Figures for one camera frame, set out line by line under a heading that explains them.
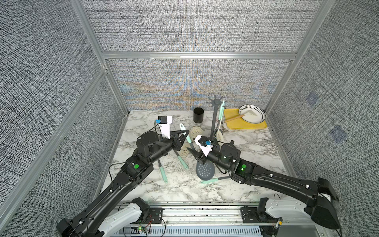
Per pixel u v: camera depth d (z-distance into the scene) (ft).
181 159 3.03
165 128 1.82
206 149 1.88
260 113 3.82
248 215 2.40
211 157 1.94
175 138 1.79
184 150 2.15
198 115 3.57
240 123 3.67
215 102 2.28
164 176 2.83
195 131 3.39
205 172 2.35
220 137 3.00
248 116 3.74
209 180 2.36
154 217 2.43
